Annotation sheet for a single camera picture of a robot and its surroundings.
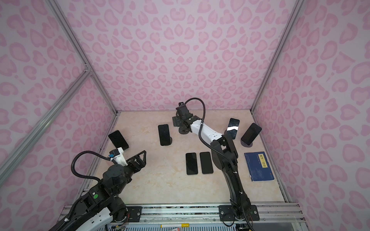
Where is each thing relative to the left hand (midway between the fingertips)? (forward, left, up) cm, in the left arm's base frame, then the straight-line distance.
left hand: (141, 153), depth 72 cm
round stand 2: (+19, -11, -20) cm, 30 cm away
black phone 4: (+15, +20, -10) cm, 27 cm away
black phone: (+20, -8, -13) cm, 25 cm away
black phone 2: (+3, -34, -21) cm, 40 cm away
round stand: (+29, -20, -21) cm, 40 cm away
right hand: (+31, -19, -8) cm, 37 cm away
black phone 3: (+26, -54, -15) cm, 62 cm away
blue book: (0, -66, -21) cm, 69 cm away
